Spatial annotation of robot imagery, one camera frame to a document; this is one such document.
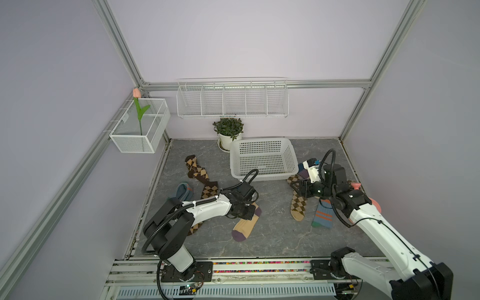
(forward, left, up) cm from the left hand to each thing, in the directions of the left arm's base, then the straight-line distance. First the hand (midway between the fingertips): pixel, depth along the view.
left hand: (249, 215), depth 86 cm
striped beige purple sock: (-5, +3, -2) cm, 6 cm away
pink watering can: (+7, -51, +8) cm, 52 cm away
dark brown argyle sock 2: (+16, +19, -1) cm, 25 cm away
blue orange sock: (+14, +32, +1) cm, 35 cm away
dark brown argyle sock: (+28, +28, -1) cm, 40 cm away
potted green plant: (+43, +8, +15) cm, 47 cm away
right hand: (+6, -20, +17) cm, 27 cm away
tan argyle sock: (+5, -25, -2) cm, 25 cm away
